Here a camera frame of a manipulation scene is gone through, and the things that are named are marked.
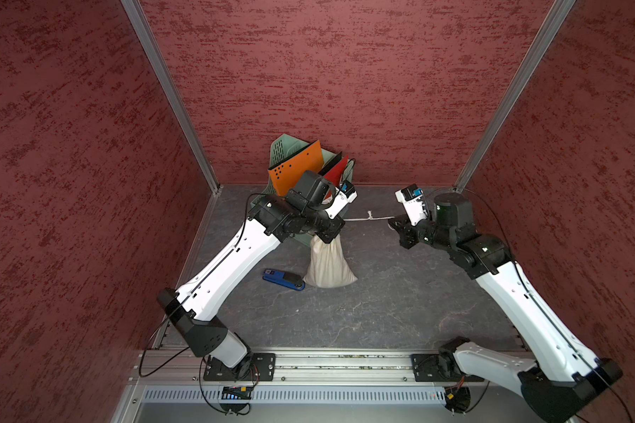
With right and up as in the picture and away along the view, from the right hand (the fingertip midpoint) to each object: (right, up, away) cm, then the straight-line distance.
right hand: (391, 225), depth 71 cm
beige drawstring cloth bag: (-17, -12, +4) cm, 21 cm away
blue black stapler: (-32, -19, +17) cm, 41 cm away
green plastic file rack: (-36, +30, +35) cm, 58 cm away
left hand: (-16, -1, -2) cm, 16 cm away
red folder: (-14, +17, +17) cm, 28 cm away
